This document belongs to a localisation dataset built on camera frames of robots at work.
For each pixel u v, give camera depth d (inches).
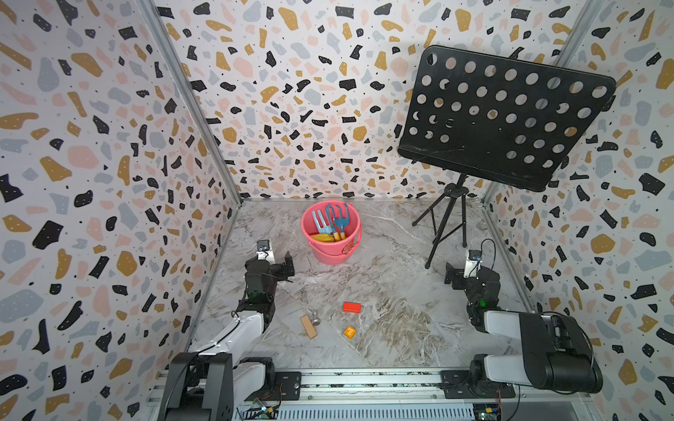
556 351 17.4
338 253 35.9
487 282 27.1
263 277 25.1
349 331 32.6
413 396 28.8
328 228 39.1
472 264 31.4
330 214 39.1
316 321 33.4
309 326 33.5
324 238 37.2
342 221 39.2
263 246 29.0
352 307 35.6
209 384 16.3
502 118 24.2
